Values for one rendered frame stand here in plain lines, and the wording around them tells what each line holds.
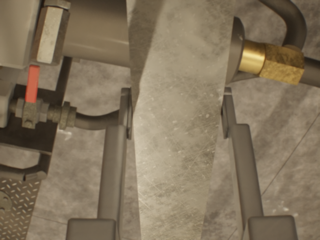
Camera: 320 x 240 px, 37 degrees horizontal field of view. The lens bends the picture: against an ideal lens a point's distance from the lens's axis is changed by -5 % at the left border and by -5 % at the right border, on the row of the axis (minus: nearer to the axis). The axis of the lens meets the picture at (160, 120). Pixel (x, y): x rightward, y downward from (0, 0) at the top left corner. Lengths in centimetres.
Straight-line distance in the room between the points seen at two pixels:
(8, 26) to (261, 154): 134
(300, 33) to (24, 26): 28
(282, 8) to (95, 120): 55
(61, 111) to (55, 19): 64
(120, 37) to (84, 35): 3
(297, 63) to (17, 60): 28
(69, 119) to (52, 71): 50
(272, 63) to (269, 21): 89
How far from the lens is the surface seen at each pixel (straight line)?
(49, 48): 35
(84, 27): 47
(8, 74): 105
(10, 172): 95
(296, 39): 53
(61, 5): 36
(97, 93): 150
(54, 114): 99
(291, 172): 179
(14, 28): 46
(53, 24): 36
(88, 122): 99
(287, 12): 55
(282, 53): 53
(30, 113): 96
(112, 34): 47
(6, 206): 192
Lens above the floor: 121
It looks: 51 degrees down
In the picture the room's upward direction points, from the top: 178 degrees clockwise
